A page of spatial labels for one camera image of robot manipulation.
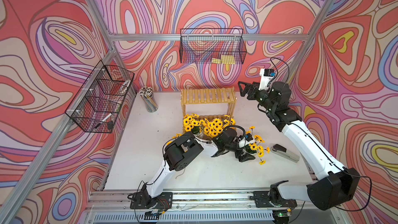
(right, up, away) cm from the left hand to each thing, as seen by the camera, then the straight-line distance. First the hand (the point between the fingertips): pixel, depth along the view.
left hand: (254, 152), depth 83 cm
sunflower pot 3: (-21, +14, -3) cm, 26 cm away
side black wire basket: (-81, +24, -10) cm, 85 cm away
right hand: (-8, +35, -10) cm, 37 cm away
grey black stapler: (+16, 0, +1) cm, 16 cm away
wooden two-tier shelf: (-24, +31, -3) cm, 40 cm away
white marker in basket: (-76, +18, -10) cm, 79 cm away
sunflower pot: (-3, +4, -6) cm, 8 cm away
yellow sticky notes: (-15, +53, +7) cm, 56 cm away
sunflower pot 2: (-34, +16, -3) cm, 38 cm away
